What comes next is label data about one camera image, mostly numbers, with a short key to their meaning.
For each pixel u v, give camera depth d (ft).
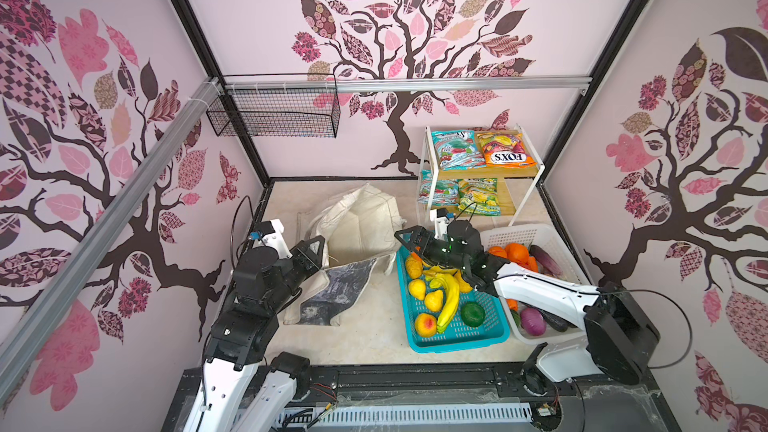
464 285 2.07
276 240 1.88
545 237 3.04
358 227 3.14
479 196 2.95
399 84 3.04
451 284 2.61
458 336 2.67
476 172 2.54
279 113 4.00
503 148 2.55
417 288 2.83
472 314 2.63
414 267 2.95
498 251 3.02
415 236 2.29
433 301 2.70
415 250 2.26
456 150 2.54
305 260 1.82
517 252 3.00
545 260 3.00
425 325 2.56
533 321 2.57
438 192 2.99
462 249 2.04
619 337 1.39
